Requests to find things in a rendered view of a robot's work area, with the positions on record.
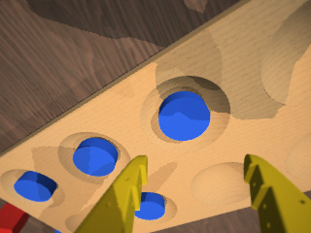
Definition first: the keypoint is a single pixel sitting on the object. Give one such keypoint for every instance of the tan wooden tray with round pockets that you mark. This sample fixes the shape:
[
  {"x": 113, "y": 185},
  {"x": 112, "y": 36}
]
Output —
[{"x": 251, "y": 64}]

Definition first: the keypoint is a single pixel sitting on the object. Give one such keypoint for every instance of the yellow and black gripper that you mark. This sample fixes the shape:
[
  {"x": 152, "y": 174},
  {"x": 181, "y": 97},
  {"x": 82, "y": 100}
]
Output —
[{"x": 282, "y": 207}]

